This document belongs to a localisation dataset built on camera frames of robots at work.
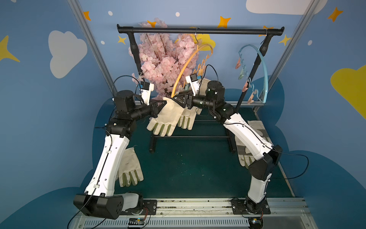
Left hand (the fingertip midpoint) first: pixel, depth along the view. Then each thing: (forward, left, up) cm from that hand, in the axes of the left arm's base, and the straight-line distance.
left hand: (165, 99), depth 65 cm
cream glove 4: (+20, -68, -44) cm, 83 cm away
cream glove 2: (-3, 0, -11) cm, 11 cm away
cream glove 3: (+6, -11, -22) cm, 25 cm away
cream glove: (-19, +24, -42) cm, 52 cm away
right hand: (+2, -6, +1) cm, 6 cm away
